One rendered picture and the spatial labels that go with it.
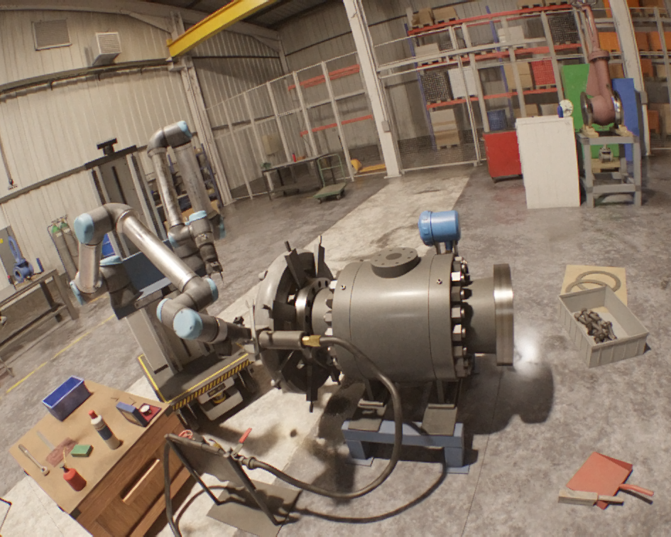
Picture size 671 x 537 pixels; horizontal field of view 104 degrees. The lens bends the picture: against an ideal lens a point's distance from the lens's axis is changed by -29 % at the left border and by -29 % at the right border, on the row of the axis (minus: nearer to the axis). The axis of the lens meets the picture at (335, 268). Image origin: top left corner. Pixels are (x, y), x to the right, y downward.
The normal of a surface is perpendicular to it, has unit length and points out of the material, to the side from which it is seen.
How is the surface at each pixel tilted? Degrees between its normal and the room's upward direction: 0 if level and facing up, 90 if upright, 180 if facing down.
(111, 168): 90
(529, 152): 90
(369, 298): 39
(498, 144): 90
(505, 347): 92
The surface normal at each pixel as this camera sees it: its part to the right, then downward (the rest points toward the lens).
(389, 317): -0.43, -0.16
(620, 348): -0.16, 0.40
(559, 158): -0.45, 0.43
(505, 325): -0.42, 0.06
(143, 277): 0.65, 0.13
